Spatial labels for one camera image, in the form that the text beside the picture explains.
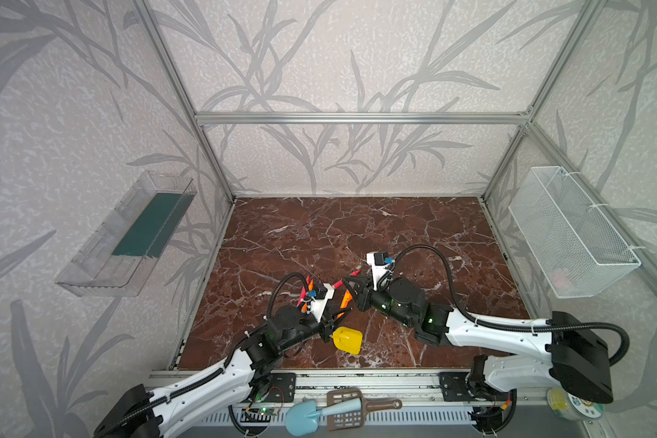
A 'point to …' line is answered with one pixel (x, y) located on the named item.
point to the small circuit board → (268, 411)
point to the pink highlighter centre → (341, 282)
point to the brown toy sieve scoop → (354, 420)
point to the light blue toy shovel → (301, 417)
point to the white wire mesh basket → (578, 249)
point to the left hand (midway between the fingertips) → (350, 302)
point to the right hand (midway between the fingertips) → (343, 273)
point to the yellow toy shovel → (348, 340)
